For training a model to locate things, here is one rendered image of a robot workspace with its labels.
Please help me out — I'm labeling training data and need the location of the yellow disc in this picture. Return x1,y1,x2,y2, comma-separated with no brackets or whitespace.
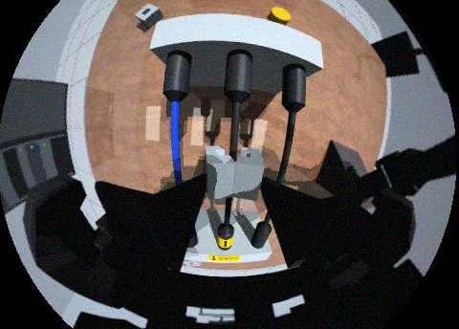
269,7,291,26

